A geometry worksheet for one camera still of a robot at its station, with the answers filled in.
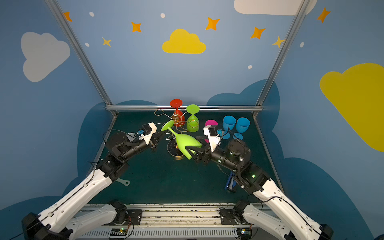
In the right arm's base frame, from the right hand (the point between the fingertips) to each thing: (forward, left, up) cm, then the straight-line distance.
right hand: (194, 140), depth 59 cm
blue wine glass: (+30, -29, -23) cm, 48 cm away
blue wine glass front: (+31, -21, -24) cm, 44 cm away
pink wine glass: (+30, -9, -23) cm, 39 cm away
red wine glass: (+20, +10, -9) cm, 24 cm away
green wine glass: (+30, +3, -23) cm, 38 cm away
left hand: (+7, +14, 0) cm, 15 cm away
